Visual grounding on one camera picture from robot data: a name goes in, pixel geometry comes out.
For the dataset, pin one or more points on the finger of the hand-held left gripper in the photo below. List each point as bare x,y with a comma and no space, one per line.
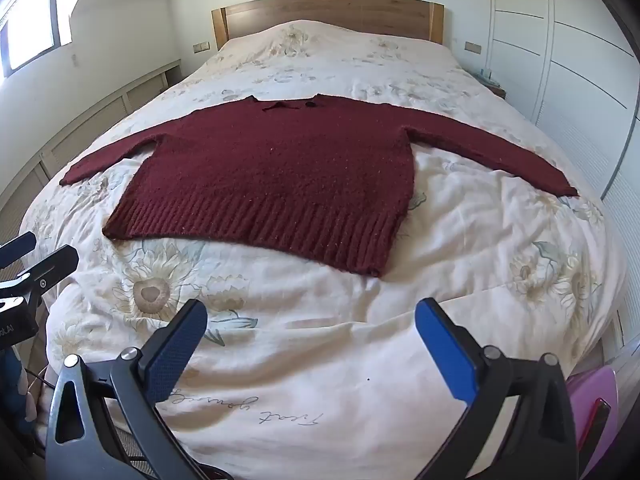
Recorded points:
17,250
52,265

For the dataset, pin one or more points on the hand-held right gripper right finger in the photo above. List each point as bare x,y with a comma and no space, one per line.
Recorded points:
447,355

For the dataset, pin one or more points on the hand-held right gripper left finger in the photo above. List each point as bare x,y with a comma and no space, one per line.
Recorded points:
172,355

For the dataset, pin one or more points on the burgundy knitted sweater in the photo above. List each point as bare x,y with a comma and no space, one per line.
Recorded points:
280,175

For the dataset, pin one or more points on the white floral duvet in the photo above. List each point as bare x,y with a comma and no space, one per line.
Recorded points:
310,360

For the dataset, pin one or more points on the white low louvered cabinet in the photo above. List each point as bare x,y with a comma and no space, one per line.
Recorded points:
90,130

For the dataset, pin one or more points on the pink board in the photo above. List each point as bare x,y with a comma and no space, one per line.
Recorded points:
587,385

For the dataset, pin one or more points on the window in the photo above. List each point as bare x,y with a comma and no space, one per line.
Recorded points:
30,15

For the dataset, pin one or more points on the wooden nightstand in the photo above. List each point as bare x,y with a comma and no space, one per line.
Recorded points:
492,87

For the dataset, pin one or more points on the white wardrobe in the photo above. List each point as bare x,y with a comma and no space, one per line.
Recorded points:
565,60

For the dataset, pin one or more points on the wooden headboard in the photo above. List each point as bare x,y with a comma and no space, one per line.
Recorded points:
325,10

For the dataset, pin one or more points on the beige wall switch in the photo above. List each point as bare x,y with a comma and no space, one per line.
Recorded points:
472,47
201,47

